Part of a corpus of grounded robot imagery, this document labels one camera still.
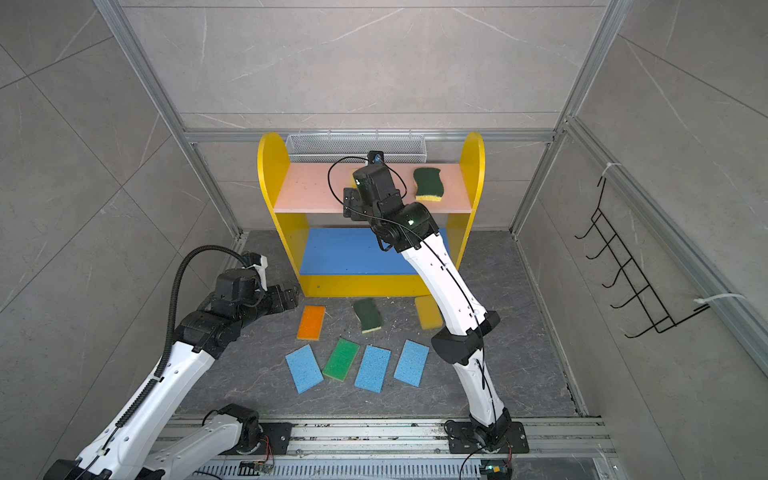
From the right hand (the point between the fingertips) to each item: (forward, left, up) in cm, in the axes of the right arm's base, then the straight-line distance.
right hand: (367, 196), depth 71 cm
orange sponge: (-12, +20, -40) cm, 47 cm away
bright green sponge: (-25, +10, -40) cm, 48 cm away
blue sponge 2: (-28, 0, -40) cm, 49 cm away
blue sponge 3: (-26, -11, -41) cm, 50 cm away
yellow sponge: (-9, -18, -42) cm, 46 cm away
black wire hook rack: (-24, -60, -9) cm, 65 cm away
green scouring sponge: (-9, +3, -41) cm, 42 cm away
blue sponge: (-28, +20, -40) cm, 52 cm away
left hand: (-14, +22, -17) cm, 31 cm away
